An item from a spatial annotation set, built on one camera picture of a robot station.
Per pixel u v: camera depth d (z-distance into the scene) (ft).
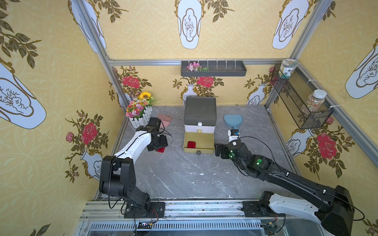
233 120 3.73
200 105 3.03
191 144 3.19
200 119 2.91
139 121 3.31
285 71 2.81
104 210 2.47
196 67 2.89
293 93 2.95
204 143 3.17
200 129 3.05
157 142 2.51
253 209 2.40
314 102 2.14
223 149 2.23
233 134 2.20
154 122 2.36
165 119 3.71
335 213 1.25
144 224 2.40
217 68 3.03
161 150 2.63
